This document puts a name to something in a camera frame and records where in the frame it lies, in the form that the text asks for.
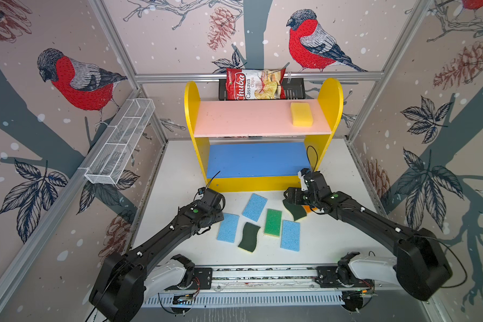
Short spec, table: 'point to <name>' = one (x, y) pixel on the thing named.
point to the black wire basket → (294, 88)
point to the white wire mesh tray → (106, 166)
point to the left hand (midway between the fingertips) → (217, 213)
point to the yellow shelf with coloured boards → (251, 145)
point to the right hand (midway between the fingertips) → (289, 197)
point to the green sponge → (272, 223)
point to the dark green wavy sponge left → (249, 241)
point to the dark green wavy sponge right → (296, 210)
